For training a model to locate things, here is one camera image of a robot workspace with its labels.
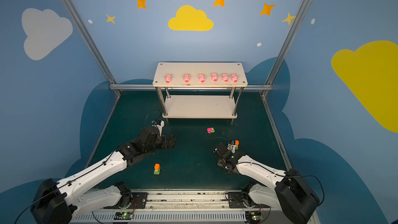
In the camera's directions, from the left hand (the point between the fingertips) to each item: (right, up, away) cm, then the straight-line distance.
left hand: (173, 138), depth 80 cm
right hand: (+30, -13, +7) cm, 33 cm away
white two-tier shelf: (+5, +34, +2) cm, 34 cm away
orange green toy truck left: (-9, -17, +2) cm, 19 cm away
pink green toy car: (+21, +1, +18) cm, 28 cm away
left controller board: (-21, -34, -10) cm, 41 cm away
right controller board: (+40, -35, -9) cm, 54 cm away
